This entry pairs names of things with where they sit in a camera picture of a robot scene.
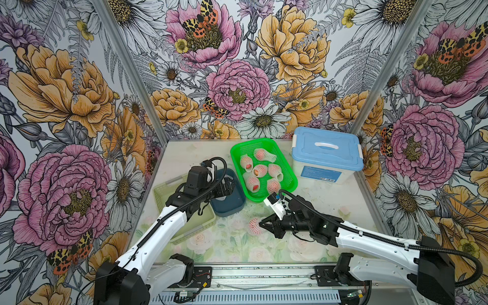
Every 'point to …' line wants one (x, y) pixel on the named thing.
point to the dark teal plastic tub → (233, 203)
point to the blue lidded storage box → (326, 155)
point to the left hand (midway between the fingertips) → (226, 190)
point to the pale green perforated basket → (194, 225)
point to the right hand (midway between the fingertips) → (262, 228)
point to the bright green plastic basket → (290, 182)
